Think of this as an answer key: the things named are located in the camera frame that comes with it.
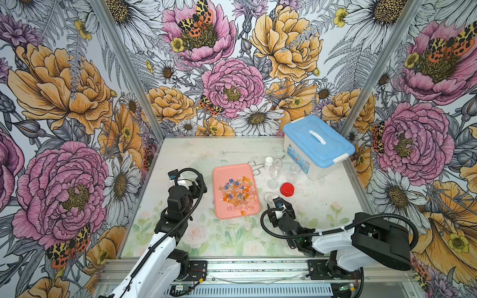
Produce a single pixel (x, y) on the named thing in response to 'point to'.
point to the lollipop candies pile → (239, 193)
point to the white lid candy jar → (295, 169)
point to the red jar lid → (287, 189)
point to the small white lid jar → (269, 164)
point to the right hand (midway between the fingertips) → (275, 205)
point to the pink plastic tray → (221, 174)
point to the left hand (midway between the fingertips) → (193, 183)
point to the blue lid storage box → (314, 144)
